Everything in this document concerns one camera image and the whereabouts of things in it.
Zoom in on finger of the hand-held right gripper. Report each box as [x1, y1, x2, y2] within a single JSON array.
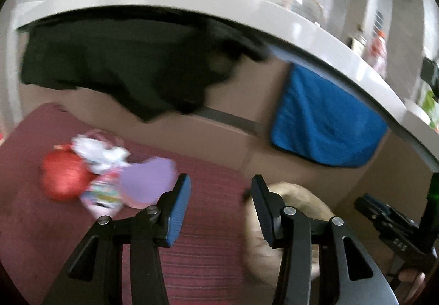
[[355, 197, 392, 233], [364, 193, 417, 226]]

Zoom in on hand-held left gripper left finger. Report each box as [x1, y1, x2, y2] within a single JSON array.
[[41, 173, 192, 305]]

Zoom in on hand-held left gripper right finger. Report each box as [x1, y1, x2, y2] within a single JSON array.
[[251, 175, 400, 305]]

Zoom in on trash bin with beige liner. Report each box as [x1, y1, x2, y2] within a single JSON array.
[[240, 181, 335, 288]]

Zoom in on colourful candy packet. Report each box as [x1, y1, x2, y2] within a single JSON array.
[[80, 168, 126, 218]]

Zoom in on red bag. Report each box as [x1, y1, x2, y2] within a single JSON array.
[[40, 144, 95, 203]]

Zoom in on person's right hand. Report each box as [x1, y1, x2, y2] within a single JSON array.
[[399, 270, 426, 304]]

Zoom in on red plaid cloth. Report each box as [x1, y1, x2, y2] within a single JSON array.
[[0, 102, 254, 305]]

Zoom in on blue towel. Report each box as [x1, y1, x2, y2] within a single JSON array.
[[269, 63, 390, 168]]

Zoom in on green white plastic bag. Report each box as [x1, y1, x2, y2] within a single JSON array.
[[420, 89, 439, 130]]

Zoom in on wooden kitchen cabinet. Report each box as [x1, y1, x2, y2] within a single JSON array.
[[21, 58, 436, 278]]

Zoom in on red label plastic bottle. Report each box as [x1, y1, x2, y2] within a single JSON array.
[[367, 29, 390, 77]]

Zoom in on black cloth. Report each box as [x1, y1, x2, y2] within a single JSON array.
[[21, 12, 271, 124]]

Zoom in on dark sauce bottle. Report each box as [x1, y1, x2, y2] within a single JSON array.
[[350, 25, 367, 52]]

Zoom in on glass pot lid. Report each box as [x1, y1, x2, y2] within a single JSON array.
[[283, 0, 326, 22]]

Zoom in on black wall rack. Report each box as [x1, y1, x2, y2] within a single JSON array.
[[421, 57, 439, 86]]

